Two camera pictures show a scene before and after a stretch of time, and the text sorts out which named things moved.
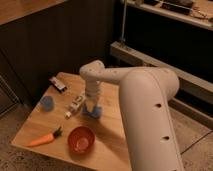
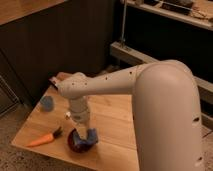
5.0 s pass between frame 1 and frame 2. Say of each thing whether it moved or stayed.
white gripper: moved
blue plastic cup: stayed
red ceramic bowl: stayed
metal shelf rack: stayed
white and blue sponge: moved
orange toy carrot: stayed
